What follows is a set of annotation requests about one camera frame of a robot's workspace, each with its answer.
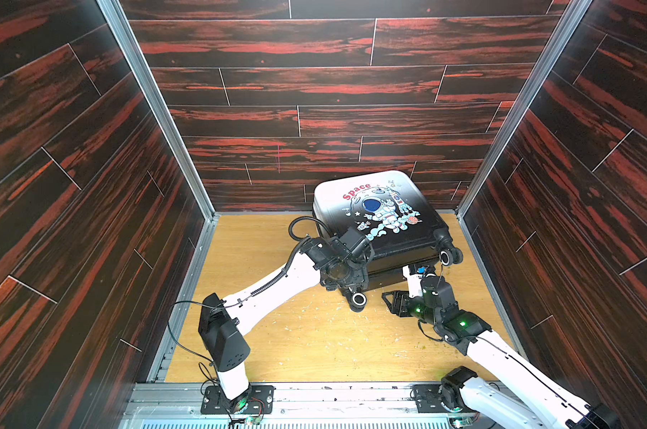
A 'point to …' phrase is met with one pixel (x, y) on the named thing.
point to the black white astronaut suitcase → (399, 218)
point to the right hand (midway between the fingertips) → (393, 292)
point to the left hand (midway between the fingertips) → (360, 281)
